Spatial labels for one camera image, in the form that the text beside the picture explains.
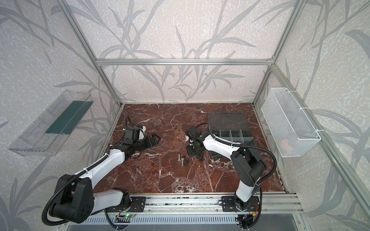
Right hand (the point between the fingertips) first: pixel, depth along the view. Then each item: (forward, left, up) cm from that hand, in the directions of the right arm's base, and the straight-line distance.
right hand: (190, 151), depth 89 cm
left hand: (+4, +21, +6) cm, 22 cm away
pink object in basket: (-5, -49, +17) cm, 52 cm away
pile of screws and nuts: (-5, +5, -3) cm, 7 cm away
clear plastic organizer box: (+21, -32, -5) cm, 38 cm away
